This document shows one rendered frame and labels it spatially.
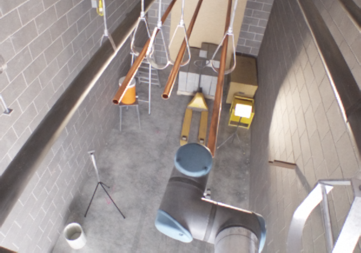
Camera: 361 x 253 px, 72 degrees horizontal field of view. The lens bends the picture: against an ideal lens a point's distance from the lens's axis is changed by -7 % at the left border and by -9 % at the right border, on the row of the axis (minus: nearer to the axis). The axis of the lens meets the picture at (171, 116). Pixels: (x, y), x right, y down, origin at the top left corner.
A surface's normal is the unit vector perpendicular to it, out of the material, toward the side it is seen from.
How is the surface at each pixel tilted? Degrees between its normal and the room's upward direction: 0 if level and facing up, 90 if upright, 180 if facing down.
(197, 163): 6
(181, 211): 12
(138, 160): 0
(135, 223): 0
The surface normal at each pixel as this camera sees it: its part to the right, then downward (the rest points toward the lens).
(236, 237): -0.07, -0.99
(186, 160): 0.03, -0.64
